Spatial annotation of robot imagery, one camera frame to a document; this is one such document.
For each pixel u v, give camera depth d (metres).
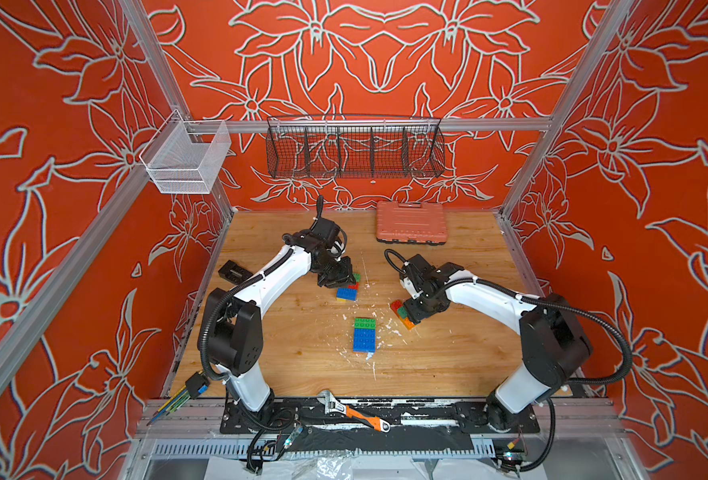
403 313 0.81
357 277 0.84
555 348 0.45
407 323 0.88
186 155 0.93
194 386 0.77
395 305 0.92
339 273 0.76
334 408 0.74
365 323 0.85
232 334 0.46
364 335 0.83
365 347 0.81
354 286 0.84
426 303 0.75
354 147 0.98
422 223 1.10
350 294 0.93
